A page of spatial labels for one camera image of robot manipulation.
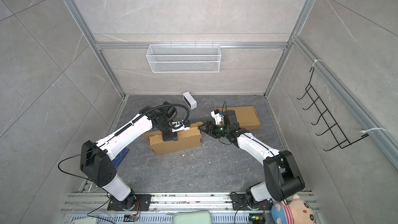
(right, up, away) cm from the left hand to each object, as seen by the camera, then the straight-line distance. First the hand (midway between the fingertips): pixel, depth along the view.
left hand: (175, 131), depth 82 cm
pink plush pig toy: (+55, -32, -17) cm, 66 cm away
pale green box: (+11, -35, -16) cm, 40 cm away
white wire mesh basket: (-8, +46, +19) cm, 50 cm away
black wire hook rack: (+69, +5, -20) cm, 72 cm away
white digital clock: (+6, +18, +25) cm, 32 cm away
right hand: (+14, +2, 0) cm, 14 cm away
